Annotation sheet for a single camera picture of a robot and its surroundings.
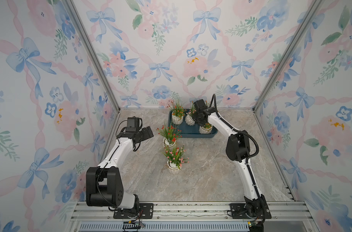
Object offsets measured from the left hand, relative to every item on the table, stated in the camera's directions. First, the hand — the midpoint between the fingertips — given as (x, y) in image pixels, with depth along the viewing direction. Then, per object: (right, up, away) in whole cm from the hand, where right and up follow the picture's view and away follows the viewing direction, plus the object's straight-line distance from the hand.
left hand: (146, 132), depth 89 cm
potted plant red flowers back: (+14, -1, -1) cm, 15 cm away
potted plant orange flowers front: (+38, +2, +7) cm, 39 cm away
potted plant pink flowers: (+27, +9, +11) cm, 31 cm away
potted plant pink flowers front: (+18, -12, -13) cm, 26 cm away
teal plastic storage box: (+24, +8, +18) cm, 31 cm away
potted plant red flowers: (+19, +14, +11) cm, 26 cm away
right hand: (+31, +9, +19) cm, 37 cm away
